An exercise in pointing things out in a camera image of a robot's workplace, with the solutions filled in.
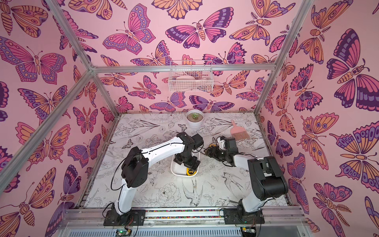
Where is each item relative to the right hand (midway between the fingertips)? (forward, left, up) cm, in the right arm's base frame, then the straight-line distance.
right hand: (206, 153), depth 93 cm
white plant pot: (+20, +8, +6) cm, 22 cm away
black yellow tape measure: (-12, +10, -2) cm, 16 cm away
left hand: (-10, +9, +2) cm, 14 cm away
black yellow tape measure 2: (+7, -5, -2) cm, 8 cm away
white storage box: (-11, +16, -1) cm, 19 cm away
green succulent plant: (+25, +8, +8) cm, 27 cm away
